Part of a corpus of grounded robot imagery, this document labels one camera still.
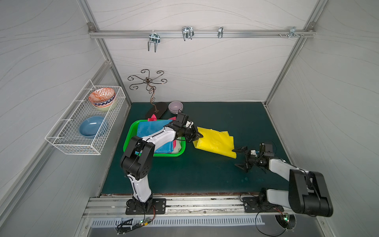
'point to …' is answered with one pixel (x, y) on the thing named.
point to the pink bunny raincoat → (153, 118)
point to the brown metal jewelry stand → (148, 81)
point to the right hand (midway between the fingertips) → (234, 156)
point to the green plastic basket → (132, 131)
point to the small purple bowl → (174, 106)
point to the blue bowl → (90, 127)
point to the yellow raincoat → (216, 141)
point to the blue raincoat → (145, 128)
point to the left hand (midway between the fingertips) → (204, 135)
